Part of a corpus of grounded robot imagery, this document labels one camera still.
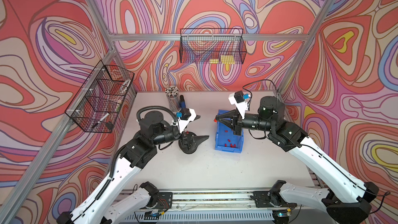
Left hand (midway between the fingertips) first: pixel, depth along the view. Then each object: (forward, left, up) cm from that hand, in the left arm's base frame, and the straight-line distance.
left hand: (204, 127), depth 58 cm
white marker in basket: (+14, +47, -11) cm, 50 cm away
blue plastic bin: (+14, -14, -35) cm, 40 cm away
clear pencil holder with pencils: (+37, +19, -28) cm, 50 cm away
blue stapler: (+42, +15, -32) cm, 55 cm away
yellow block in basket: (+49, -15, -2) cm, 51 cm away
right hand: (+2, -5, 0) cm, 6 cm away
